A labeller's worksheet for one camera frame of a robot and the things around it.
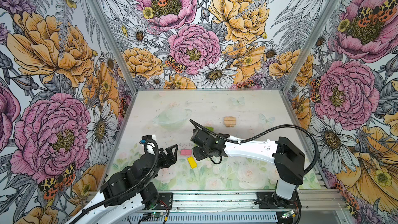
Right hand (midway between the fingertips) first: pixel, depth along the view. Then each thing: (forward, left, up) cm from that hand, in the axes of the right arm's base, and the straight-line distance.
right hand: (199, 157), depth 81 cm
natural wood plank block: (+23, -18, -5) cm, 29 cm away
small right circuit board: (-24, -40, -8) cm, 47 cm away
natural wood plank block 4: (+25, -18, -5) cm, 32 cm away
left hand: (-2, +13, +12) cm, 18 cm away
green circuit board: (-23, +19, -7) cm, 31 cm away
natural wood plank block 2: (+23, -21, -5) cm, 31 cm away
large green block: (+21, -7, -6) cm, 23 cm away
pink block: (+6, +8, -5) cm, 11 cm away
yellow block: (-1, +4, -5) cm, 6 cm away
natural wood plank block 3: (+27, -20, -5) cm, 34 cm away
